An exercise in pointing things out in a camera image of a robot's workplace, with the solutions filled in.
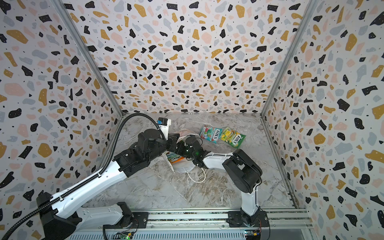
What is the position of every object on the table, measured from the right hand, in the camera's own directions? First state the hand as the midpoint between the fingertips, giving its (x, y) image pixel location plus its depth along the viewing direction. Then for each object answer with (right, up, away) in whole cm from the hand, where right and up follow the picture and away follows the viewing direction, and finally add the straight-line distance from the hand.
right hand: (169, 144), depth 86 cm
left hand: (+9, +8, -18) cm, 21 cm away
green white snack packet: (+1, -7, +1) cm, 7 cm away
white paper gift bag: (+9, -11, -2) cm, 15 cm away
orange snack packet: (+5, -9, +2) cm, 11 cm away
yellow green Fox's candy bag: (+40, +3, +19) cm, 45 cm away
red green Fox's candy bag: (+25, +5, +20) cm, 33 cm away
